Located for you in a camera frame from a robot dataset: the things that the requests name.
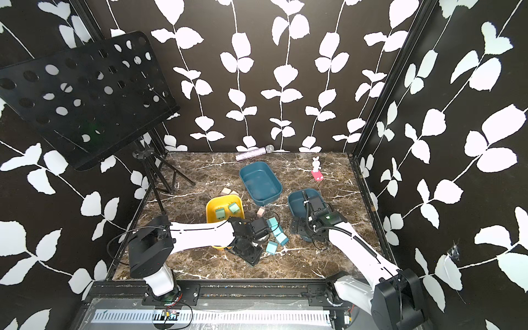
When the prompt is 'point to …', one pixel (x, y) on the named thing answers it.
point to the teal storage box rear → (260, 182)
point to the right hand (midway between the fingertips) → (298, 226)
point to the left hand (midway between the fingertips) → (257, 258)
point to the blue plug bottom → (271, 247)
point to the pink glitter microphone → (256, 152)
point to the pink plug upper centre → (260, 212)
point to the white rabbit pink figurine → (316, 172)
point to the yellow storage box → (224, 202)
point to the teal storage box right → (298, 205)
